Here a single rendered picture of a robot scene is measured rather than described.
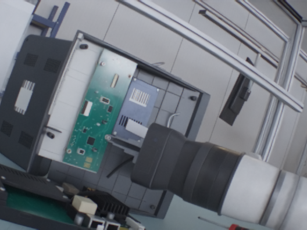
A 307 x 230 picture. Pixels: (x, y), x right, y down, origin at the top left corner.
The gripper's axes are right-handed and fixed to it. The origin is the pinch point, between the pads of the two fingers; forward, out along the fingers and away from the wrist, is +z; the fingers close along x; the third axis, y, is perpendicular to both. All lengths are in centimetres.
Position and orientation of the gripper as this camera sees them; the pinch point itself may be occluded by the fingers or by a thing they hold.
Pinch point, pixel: (109, 137)
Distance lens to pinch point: 53.3
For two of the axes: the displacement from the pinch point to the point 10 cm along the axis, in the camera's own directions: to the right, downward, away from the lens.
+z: -8.8, -3.0, 3.7
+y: -3.3, -1.7, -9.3
